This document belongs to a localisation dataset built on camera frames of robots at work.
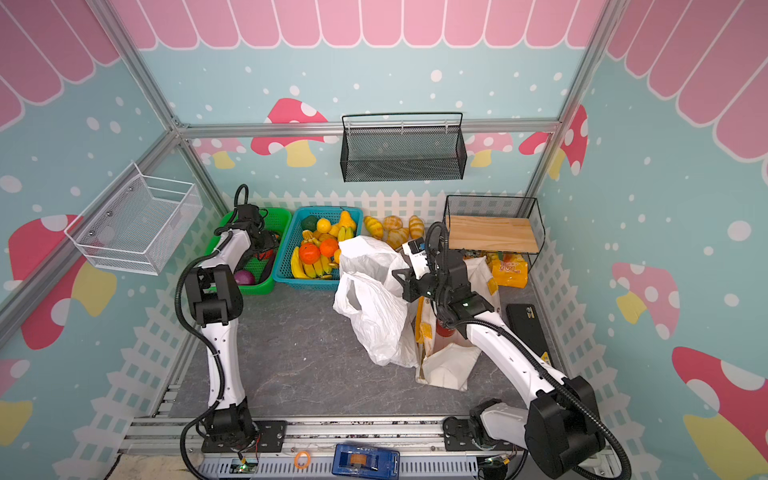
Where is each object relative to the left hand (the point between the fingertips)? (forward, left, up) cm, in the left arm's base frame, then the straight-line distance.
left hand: (264, 248), depth 108 cm
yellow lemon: (+8, -22, +5) cm, 24 cm away
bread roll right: (+13, -56, -1) cm, 58 cm away
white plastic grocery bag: (-36, -43, +28) cm, 63 cm away
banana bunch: (-9, -22, 0) cm, 23 cm away
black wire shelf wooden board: (+2, -82, +12) cm, 83 cm away
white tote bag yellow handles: (-42, -63, +6) cm, 76 cm away
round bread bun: (+14, -47, +1) cm, 49 cm away
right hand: (-24, -48, +20) cm, 57 cm away
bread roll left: (+13, -40, -1) cm, 42 cm away
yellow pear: (+11, -29, +4) cm, 32 cm away
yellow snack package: (-11, -85, +4) cm, 86 cm away
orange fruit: (-6, -19, +5) cm, 21 cm away
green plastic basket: (+11, -2, +4) cm, 12 cm away
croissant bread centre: (+7, -49, 0) cm, 49 cm away
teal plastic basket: (+8, -13, +3) cm, 15 cm away
